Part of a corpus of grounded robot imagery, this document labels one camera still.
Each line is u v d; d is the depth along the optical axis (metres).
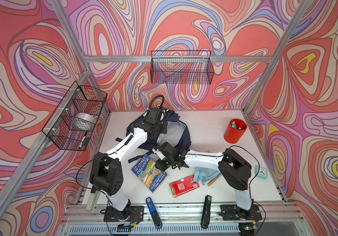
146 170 0.85
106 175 0.45
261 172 0.85
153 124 0.66
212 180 0.84
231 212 0.73
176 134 1.01
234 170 0.50
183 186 0.82
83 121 0.70
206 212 0.72
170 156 0.68
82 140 0.72
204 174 0.82
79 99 0.81
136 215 0.72
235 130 0.91
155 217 0.72
